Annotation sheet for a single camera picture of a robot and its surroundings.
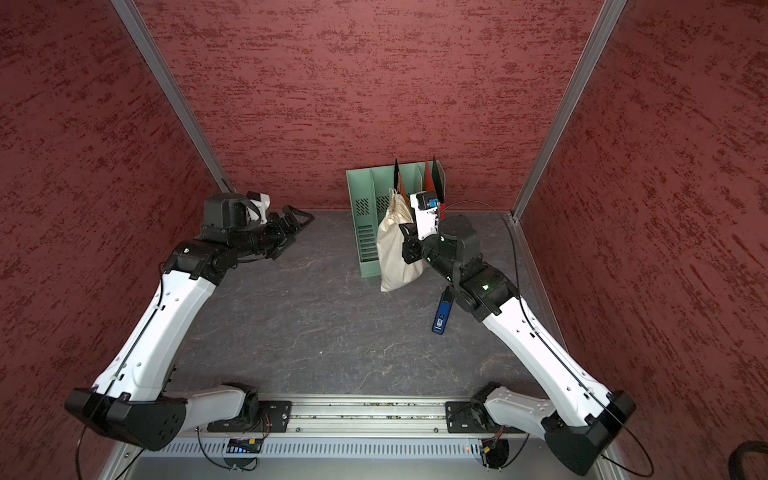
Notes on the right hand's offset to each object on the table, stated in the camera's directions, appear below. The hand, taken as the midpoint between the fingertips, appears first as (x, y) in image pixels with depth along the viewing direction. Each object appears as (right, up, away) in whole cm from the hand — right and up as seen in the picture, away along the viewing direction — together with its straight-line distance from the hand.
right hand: (400, 229), depth 66 cm
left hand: (-23, -1, +4) cm, 23 cm away
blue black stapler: (+14, -25, +26) cm, 39 cm away
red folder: (+11, +17, +31) cm, 37 cm away
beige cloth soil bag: (-1, -11, +5) cm, 12 cm away
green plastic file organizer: (-10, +15, +37) cm, 41 cm away
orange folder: (+2, +12, +26) cm, 29 cm away
